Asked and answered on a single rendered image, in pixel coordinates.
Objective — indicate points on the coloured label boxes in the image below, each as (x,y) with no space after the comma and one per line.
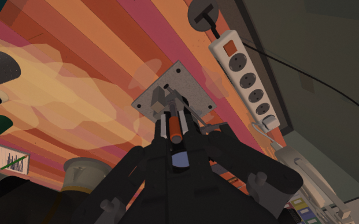
(302,211)

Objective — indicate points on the cream round disc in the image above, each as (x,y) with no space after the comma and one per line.
(4,96)

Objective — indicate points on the grey round wall socket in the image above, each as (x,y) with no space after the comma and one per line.
(198,23)

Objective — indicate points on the white chart paper pad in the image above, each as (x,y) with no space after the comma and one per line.
(3,155)

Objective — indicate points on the white power strip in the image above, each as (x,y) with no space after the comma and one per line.
(247,82)

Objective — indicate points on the white plug adapter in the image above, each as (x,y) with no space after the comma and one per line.
(270,122)

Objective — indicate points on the grey test stand plate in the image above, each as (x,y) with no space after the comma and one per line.
(185,82)

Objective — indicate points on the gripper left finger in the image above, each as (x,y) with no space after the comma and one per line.
(135,161)

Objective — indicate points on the green pencil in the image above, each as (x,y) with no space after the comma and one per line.
(14,162)

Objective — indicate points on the grey desk device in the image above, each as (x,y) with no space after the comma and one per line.
(307,174)

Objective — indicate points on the grey and red tape roll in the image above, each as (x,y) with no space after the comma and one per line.
(3,67)

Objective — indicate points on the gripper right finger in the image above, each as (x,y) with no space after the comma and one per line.
(254,161)

